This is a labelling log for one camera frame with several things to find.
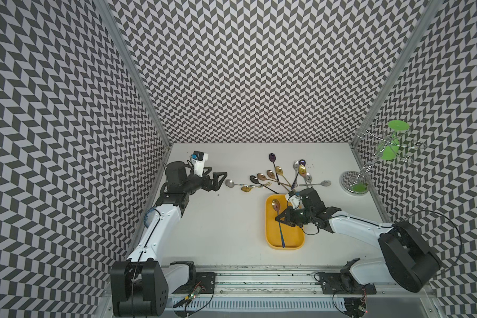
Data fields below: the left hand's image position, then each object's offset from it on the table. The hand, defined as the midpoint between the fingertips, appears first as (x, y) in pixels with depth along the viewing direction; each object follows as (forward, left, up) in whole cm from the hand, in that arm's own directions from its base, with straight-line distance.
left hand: (218, 172), depth 79 cm
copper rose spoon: (+13, -20, -22) cm, 32 cm away
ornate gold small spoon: (+5, -11, -21) cm, 24 cm away
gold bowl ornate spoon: (+15, -41, -20) cm, 48 cm away
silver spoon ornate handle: (+10, -43, -20) cm, 49 cm away
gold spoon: (+17, -29, -21) cm, 39 cm away
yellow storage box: (-20, -30, -17) cm, 40 cm away
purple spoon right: (+21, -42, -19) cm, 50 cm away
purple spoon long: (+25, -26, -21) cm, 42 cm away
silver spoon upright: (+19, -38, -21) cm, 48 cm away
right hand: (-14, -24, -17) cm, 33 cm away
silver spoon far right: (+8, -51, -20) cm, 55 cm away
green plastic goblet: (+5, -67, +9) cm, 68 cm away
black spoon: (+11, -16, -22) cm, 29 cm away
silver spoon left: (+7, -3, -19) cm, 21 cm away
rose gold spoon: (+14, -24, -21) cm, 35 cm away
